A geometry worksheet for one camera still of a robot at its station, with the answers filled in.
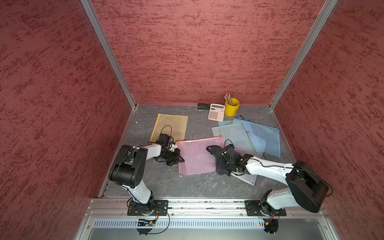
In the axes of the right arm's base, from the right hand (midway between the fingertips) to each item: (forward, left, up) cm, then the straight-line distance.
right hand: (221, 167), depth 89 cm
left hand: (+3, +24, +1) cm, 24 cm away
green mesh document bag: (+23, -13, 0) cm, 26 cm away
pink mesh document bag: (+6, +15, 0) cm, 17 cm away
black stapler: (+49, +9, +3) cm, 50 cm away
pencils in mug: (+45, -9, +15) cm, 48 cm away
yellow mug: (+42, -12, +5) cm, 44 cm away
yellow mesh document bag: (+34, +32, -1) cm, 46 cm away
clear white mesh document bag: (-7, -15, 0) cm, 16 cm away
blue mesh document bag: (+21, -33, -2) cm, 39 cm away
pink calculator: (+43, -1, +3) cm, 43 cm away
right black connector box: (-29, -20, 0) cm, 35 cm away
